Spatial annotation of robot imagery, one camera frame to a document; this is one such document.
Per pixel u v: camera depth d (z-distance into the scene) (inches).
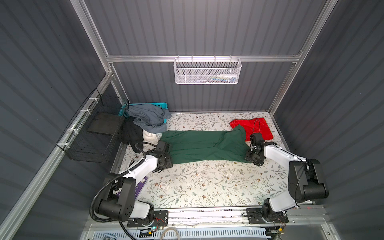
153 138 41.4
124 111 39.9
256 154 30.2
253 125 43.9
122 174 18.0
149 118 42.9
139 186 32.4
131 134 36.9
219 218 29.7
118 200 16.7
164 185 32.5
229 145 39.1
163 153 26.5
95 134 29.7
